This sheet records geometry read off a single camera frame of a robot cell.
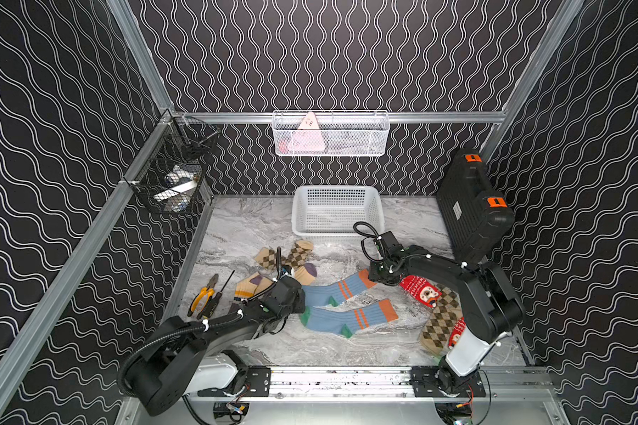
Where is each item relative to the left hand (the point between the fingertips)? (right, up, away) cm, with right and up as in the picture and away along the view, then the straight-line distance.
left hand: (301, 292), depth 88 cm
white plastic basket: (+10, +28, +26) cm, 39 cm away
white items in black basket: (-38, +36, -3) cm, 53 cm away
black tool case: (+57, +23, -3) cm, 62 cm away
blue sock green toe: (+12, -1, +4) cm, 12 cm away
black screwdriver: (-29, -4, -2) cm, 30 cm away
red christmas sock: (+41, 0, +4) cm, 42 cm away
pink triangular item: (+2, +52, +2) cm, 53 cm away
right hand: (+25, +4, +7) cm, 27 cm away
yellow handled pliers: (-34, -3, +2) cm, 34 cm away
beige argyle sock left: (-4, +10, +12) cm, 16 cm away
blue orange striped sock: (+16, -9, -2) cm, 19 cm away
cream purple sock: (-19, +1, +4) cm, 19 cm away
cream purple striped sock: (+1, +5, +7) cm, 9 cm away
